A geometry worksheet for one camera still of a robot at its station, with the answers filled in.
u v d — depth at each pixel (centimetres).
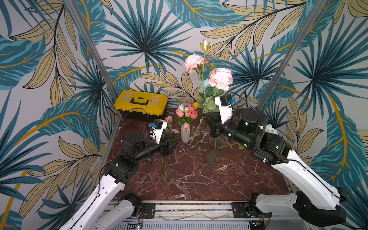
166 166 88
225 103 43
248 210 66
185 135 92
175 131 99
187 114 75
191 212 74
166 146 55
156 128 52
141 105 98
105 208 42
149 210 74
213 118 49
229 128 46
